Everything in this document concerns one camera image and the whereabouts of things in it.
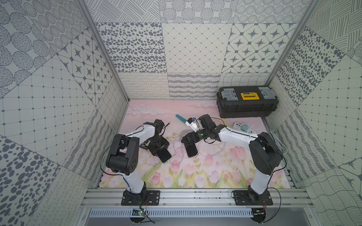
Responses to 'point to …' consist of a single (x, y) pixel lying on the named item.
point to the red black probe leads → (167, 125)
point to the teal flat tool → (181, 118)
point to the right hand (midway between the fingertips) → (186, 140)
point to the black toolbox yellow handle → (243, 101)
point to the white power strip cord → (279, 141)
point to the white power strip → (238, 126)
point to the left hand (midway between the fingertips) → (162, 147)
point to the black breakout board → (144, 145)
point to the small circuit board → (138, 212)
